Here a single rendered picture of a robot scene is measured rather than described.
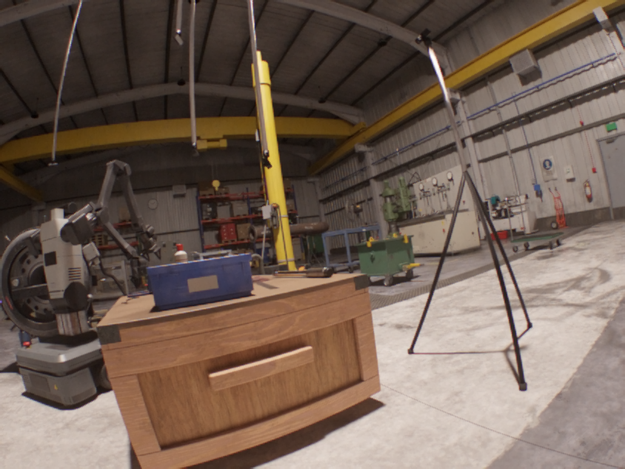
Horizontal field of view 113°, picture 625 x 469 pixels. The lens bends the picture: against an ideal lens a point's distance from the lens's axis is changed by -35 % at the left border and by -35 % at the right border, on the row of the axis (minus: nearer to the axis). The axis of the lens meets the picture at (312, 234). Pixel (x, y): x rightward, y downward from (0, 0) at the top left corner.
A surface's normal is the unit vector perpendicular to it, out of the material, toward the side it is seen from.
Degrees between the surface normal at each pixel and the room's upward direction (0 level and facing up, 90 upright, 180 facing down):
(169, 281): 90
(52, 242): 90
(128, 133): 90
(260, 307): 90
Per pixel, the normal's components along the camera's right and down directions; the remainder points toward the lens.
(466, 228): 0.26, -0.08
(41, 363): -0.17, -0.02
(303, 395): 0.51, -0.11
